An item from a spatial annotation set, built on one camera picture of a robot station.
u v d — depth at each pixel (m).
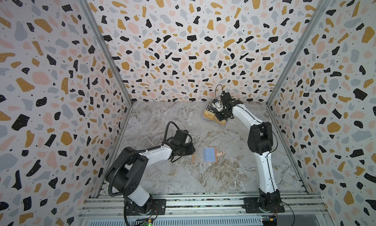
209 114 1.09
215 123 1.10
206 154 0.92
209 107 1.09
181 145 0.76
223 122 1.04
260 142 0.62
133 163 0.46
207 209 0.73
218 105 0.96
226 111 0.81
